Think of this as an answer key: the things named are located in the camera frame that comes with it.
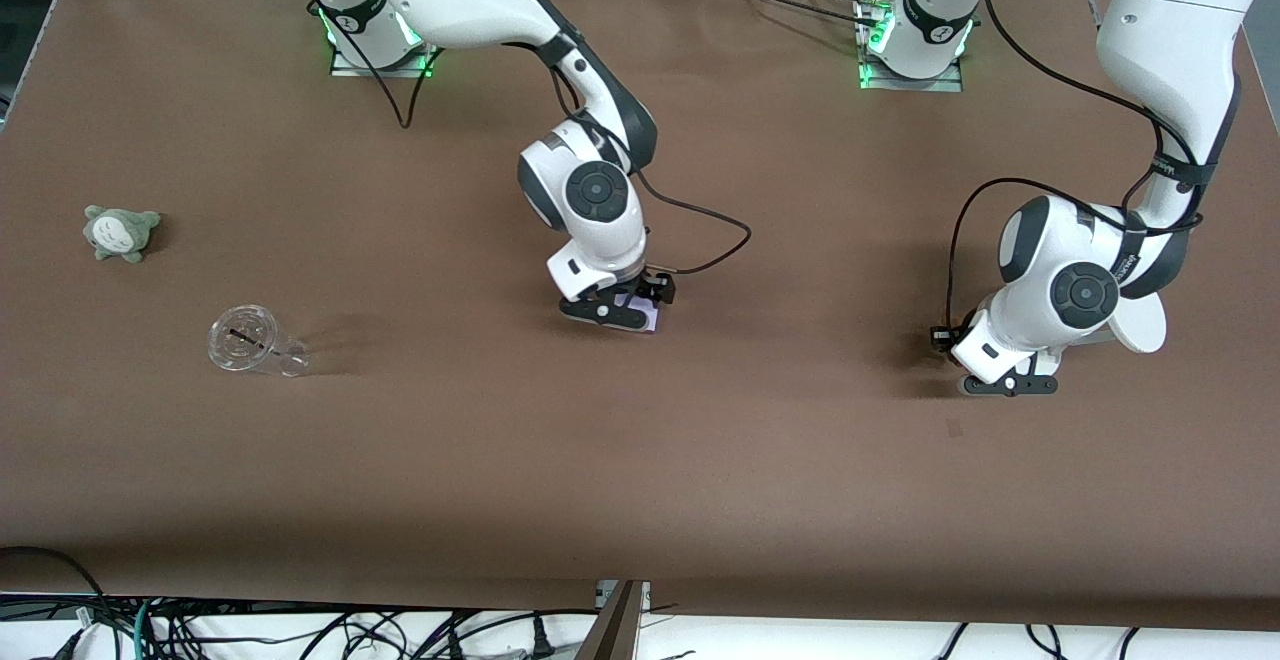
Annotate phone with pale case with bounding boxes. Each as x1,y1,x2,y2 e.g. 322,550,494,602
615,292,663,334

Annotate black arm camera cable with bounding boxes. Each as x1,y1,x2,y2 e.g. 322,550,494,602
285,0,753,276
930,0,1211,353

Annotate thick black floor cable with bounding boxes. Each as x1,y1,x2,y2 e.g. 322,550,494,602
0,545,126,660

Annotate clear plastic cup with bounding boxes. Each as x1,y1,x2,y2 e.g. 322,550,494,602
207,304,311,378

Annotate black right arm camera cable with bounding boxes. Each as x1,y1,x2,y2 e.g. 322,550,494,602
285,0,753,276

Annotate grey green totoro plush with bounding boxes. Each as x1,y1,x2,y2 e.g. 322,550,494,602
83,205,162,264

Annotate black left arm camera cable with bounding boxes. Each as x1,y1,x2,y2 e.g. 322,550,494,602
930,0,1211,353

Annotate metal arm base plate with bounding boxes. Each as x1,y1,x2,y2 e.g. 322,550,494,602
328,40,437,77
856,55,966,93

